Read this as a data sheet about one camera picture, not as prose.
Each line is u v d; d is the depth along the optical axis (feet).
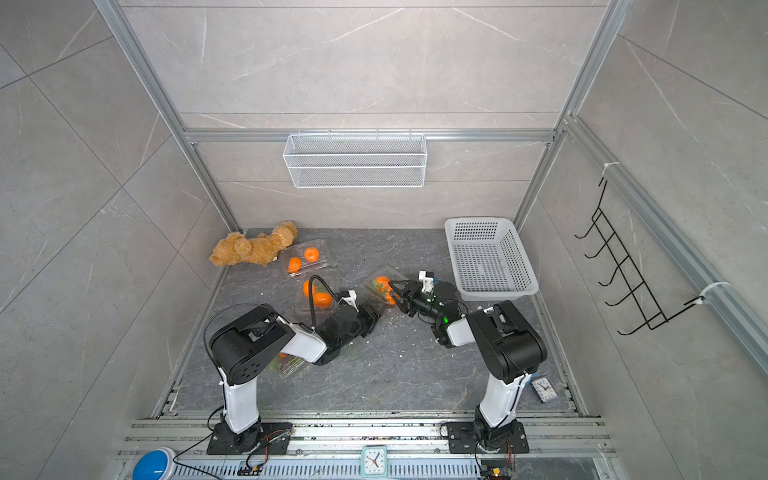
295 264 3.40
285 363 2.61
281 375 2.57
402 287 2.70
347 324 2.41
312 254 3.52
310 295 2.55
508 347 1.61
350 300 2.87
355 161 3.29
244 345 1.67
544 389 2.61
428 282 2.88
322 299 3.04
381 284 3.15
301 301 3.05
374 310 2.74
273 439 2.35
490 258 3.63
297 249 3.59
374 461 2.26
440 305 2.36
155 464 2.27
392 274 3.30
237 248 3.21
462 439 2.39
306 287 3.10
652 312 1.91
